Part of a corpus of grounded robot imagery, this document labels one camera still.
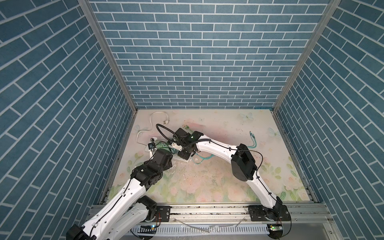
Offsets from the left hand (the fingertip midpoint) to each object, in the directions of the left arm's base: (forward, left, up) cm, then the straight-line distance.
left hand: (163, 159), depth 80 cm
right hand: (+8, -8, -7) cm, 14 cm away
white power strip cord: (+36, +5, -11) cm, 38 cm away
